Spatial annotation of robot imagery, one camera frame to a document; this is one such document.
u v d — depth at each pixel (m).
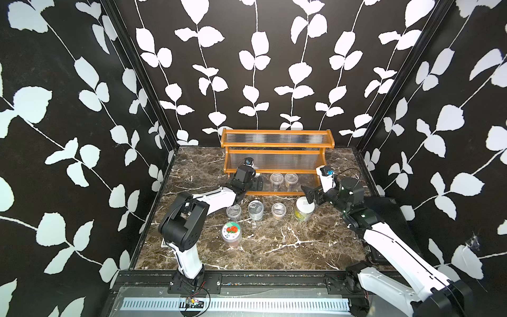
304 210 0.84
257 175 0.93
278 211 0.88
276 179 0.97
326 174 0.65
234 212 0.87
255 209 0.88
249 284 0.75
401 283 0.53
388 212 0.91
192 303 0.70
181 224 0.48
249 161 0.84
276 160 1.32
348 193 0.56
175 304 0.70
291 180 0.96
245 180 0.74
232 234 0.78
